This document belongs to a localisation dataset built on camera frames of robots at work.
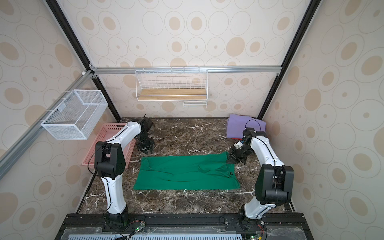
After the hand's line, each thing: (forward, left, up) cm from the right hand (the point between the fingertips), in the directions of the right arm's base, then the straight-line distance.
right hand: (226, 161), depth 83 cm
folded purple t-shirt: (+36, -11, -8) cm, 39 cm away
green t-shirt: (-2, +17, -11) cm, 20 cm away
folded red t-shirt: (+25, -11, -11) cm, 29 cm away
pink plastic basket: (+23, +85, -7) cm, 88 cm away
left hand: (+7, +43, -2) cm, 44 cm away
